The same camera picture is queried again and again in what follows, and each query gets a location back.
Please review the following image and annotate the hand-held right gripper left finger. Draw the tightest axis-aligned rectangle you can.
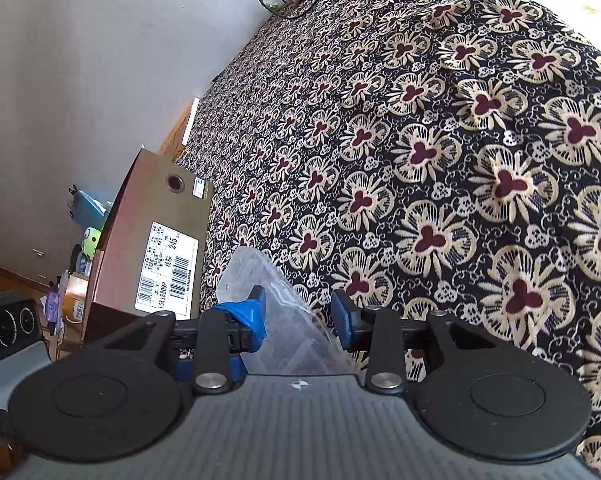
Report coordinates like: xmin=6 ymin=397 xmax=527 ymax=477
xmin=100 ymin=285 xmax=268 ymax=396

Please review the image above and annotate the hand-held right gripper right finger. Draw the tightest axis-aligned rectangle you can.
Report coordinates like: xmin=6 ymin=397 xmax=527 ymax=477
xmin=331 ymin=289 xmax=501 ymax=396

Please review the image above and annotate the clear plastic case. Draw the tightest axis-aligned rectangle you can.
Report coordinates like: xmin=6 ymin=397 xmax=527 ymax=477
xmin=214 ymin=247 xmax=362 ymax=377

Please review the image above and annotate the brown cardboard box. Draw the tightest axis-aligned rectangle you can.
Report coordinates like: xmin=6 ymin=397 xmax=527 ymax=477
xmin=83 ymin=149 xmax=214 ymax=347

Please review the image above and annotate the purple plastic item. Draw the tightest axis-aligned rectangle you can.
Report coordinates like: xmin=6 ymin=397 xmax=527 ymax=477
xmin=44 ymin=282 xmax=64 ymax=328

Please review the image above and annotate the orange bottle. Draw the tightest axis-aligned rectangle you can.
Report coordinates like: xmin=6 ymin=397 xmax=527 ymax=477
xmin=61 ymin=271 xmax=92 ymax=325

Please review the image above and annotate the green frog toy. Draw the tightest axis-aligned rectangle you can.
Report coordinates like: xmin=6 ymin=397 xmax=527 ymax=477
xmin=80 ymin=227 xmax=102 ymax=261

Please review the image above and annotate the blue bag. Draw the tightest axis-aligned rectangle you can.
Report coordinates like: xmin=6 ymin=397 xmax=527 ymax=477
xmin=66 ymin=186 xmax=108 ymax=233

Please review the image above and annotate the floral patterned tablecloth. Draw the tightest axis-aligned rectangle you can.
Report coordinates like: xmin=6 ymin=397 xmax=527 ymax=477
xmin=173 ymin=0 xmax=601 ymax=480

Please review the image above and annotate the wooden board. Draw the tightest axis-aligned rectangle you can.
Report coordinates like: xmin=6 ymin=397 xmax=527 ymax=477
xmin=158 ymin=96 xmax=201 ymax=162

